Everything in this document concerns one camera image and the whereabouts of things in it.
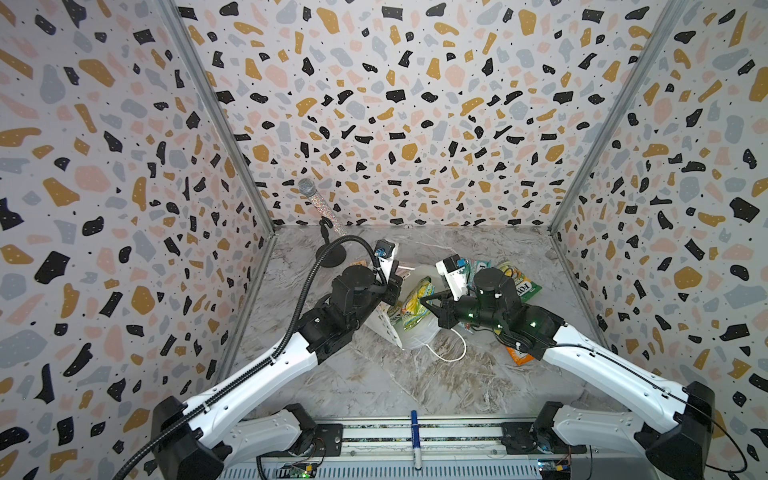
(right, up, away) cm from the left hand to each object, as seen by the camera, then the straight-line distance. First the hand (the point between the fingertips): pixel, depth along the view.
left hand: (397, 257), depth 68 cm
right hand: (+5, -9, -1) cm, 10 cm away
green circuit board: (-24, -50, +2) cm, 55 cm away
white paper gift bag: (-2, -14, +3) cm, 15 cm away
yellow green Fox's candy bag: (+43, -11, +34) cm, 56 cm away
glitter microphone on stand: (-26, +20, +19) cm, 38 cm away
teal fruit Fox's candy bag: (+28, -3, +38) cm, 48 cm away
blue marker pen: (+4, -43, +6) cm, 44 cm away
